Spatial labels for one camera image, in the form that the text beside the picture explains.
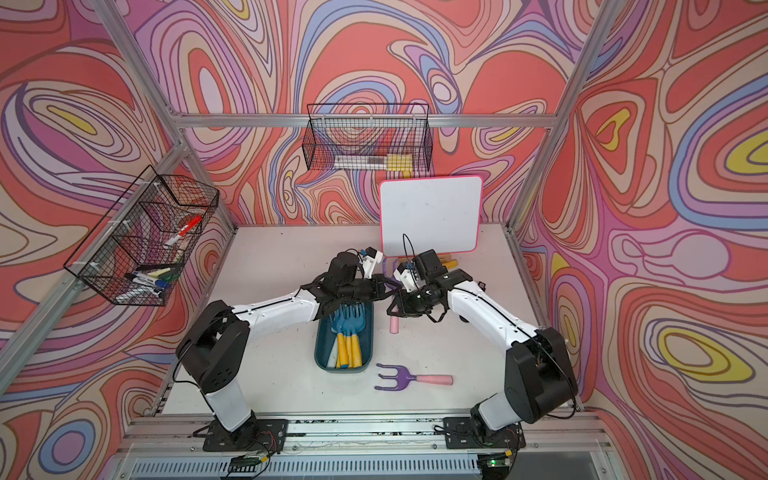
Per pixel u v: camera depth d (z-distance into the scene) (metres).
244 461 0.71
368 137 0.99
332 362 0.83
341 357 0.82
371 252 0.80
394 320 0.80
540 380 0.44
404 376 0.82
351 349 0.84
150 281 0.69
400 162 0.82
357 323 0.89
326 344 0.87
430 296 0.61
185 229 0.78
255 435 0.72
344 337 0.87
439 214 0.97
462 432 0.74
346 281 0.71
